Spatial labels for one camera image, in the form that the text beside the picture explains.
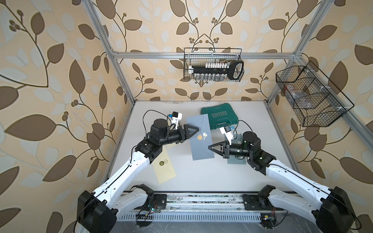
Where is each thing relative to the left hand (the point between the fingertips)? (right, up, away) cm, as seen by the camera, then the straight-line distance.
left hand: (194, 130), depth 67 cm
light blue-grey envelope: (+20, -4, -2) cm, 20 cm away
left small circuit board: (-24, -43, +1) cm, 49 cm away
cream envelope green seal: (-18, -24, +19) cm, 36 cm away
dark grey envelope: (+3, -6, +2) cm, 7 cm away
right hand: (+7, -9, +3) cm, 12 cm away
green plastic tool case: (+20, +7, +38) cm, 43 cm away
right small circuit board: (+38, -47, +5) cm, 60 cm away
